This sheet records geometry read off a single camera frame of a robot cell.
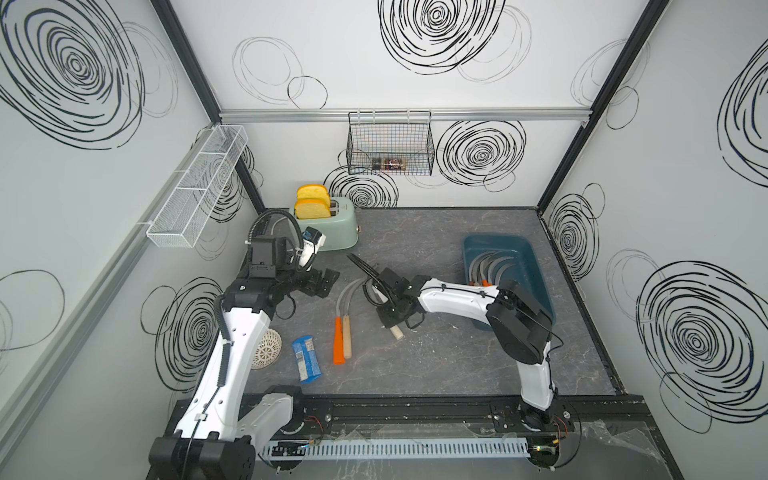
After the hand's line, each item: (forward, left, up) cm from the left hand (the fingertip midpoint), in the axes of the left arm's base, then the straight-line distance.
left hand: (319, 266), depth 75 cm
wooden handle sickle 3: (-10, -6, -22) cm, 25 cm away
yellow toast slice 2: (+24, +7, -4) cm, 26 cm away
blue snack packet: (-15, +5, -23) cm, 28 cm away
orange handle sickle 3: (-10, -4, -22) cm, 24 cm away
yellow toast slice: (+29, +8, -3) cm, 31 cm away
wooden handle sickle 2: (-8, -20, -20) cm, 29 cm away
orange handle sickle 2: (+16, -50, -22) cm, 57 cm away
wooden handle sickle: (+12, -54, -21) cm, 59 cm away
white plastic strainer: (-13, +16, -23) cm, 31 cm away
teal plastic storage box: (+15, -64, -21) cm, 69 cm away
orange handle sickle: (+10, -45, -22) cm, 52 cm away
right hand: (-3, -17, -22) cm, 28 cm away
